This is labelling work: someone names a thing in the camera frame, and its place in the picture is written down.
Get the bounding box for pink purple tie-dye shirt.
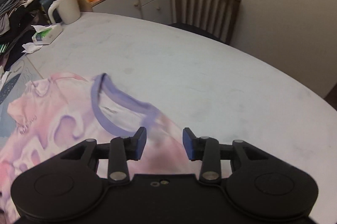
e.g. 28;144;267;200
1;73;200;223

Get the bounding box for pile of dark clothes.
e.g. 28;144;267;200
1;0;50;71

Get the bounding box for blue patterned table mat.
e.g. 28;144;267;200
1;55;42;145

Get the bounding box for crumpled white tissue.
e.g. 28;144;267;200
22;42;43;54

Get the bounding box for tissue pack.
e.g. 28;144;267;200
32;24;63;45

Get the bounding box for wooden slatted chair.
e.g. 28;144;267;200
171;0;242;45

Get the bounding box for grey drawer sideboard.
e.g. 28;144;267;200
91;0;173;25

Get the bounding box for white mug with handle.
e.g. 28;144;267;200
48;0;80;25

